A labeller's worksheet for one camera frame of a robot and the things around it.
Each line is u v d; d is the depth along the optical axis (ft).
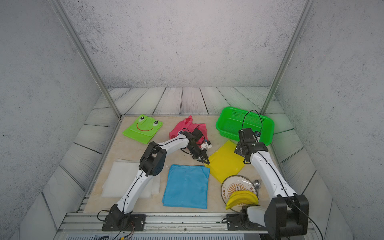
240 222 2.38
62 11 2.34
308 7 2.30
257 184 2.77
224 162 3.10
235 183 2.79
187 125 3.68
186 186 2.79
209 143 3.15
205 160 3.06
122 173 2.94
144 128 3.65
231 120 3.87
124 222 2.08
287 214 1.28
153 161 2.09
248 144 1.88
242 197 2.46
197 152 2.92
